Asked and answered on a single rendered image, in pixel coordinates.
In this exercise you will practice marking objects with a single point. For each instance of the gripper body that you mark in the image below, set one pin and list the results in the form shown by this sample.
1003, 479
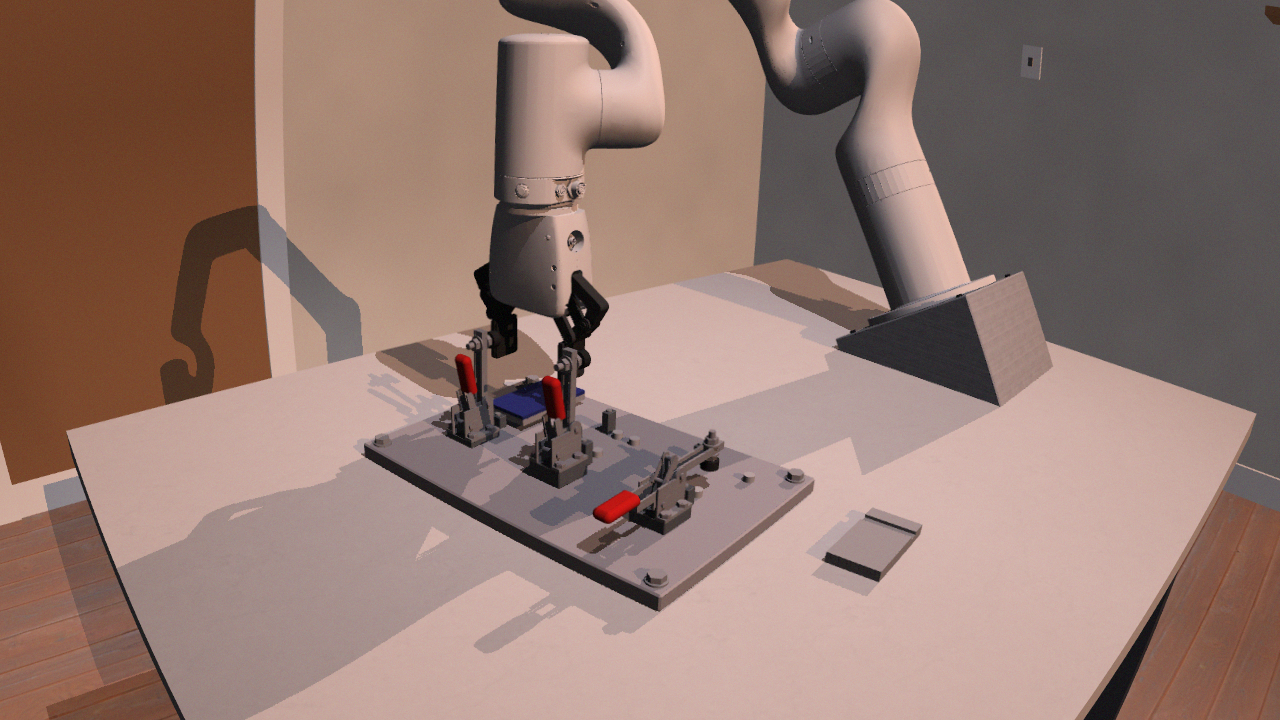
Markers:
522, 258

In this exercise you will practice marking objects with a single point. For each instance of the blue plate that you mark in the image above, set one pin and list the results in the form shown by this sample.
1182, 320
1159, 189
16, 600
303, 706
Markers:
527, 404

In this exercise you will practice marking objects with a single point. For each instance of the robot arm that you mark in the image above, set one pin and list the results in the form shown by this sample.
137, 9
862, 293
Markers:
551, 108

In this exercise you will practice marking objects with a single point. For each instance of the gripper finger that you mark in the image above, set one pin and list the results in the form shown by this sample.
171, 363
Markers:
597, 307
503, 321

